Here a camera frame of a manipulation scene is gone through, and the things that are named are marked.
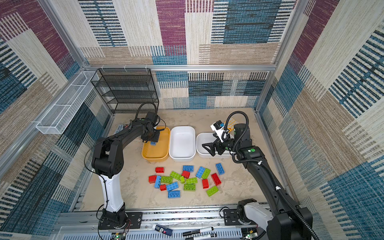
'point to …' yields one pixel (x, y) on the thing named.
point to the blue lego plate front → (173, 194)
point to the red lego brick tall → (159, 170)
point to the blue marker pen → (167, 231)
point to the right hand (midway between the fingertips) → (210, 141)
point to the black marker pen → (197, 231)
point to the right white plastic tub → (204, 138)
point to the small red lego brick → (163, 187)
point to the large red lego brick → (186, 174)
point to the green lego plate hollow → (189, 187)
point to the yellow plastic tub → (161, 151)
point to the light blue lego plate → (200, 172)
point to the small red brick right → (205, 183)
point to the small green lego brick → (182, 179)
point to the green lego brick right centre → (206, 173)
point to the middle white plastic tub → (182, 143)
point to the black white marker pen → (202, 237)
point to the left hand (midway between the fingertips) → (154, 136)
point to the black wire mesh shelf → (127, 90)
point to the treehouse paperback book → (119, 128)
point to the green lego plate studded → (191, 180)
